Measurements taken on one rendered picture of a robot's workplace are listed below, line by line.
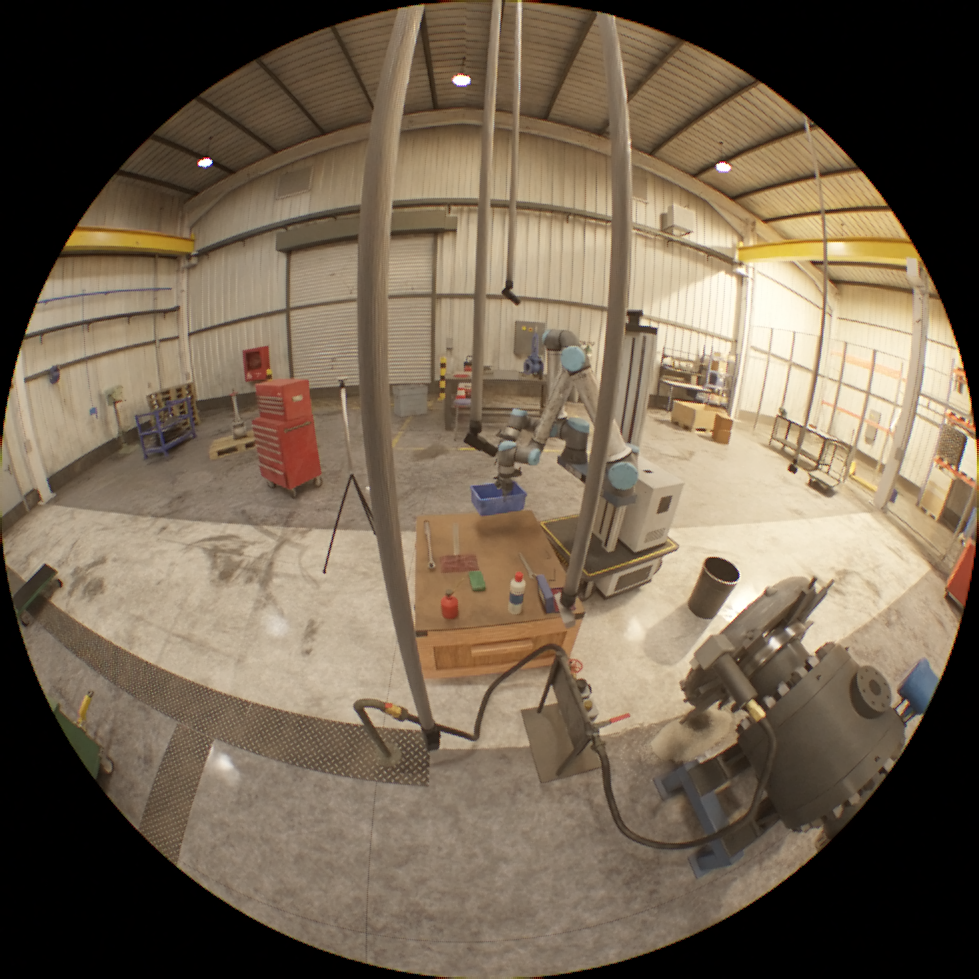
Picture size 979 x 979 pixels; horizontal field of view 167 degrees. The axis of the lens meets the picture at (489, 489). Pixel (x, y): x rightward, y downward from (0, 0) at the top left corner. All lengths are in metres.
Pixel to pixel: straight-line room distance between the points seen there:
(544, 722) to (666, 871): 1.02
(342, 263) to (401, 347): 2.90
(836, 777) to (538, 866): 1.13
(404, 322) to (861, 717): 9.33
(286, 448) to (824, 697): 4.13
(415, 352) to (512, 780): 8.59
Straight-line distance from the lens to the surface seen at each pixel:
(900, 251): 9.49
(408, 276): 9.03
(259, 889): 1.90
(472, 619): 1.56
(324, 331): 9.59
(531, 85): 10.09
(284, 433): 3.60
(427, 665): 1.76
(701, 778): 1.68
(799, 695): 1.38
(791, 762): 1.42
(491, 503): 1.93
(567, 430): 2.20
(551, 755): 1.75
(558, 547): 2.29
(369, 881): 1.70
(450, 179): 9.82
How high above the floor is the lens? 1.65
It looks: 27 degrees down
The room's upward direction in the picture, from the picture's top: 3 degrees clockwise
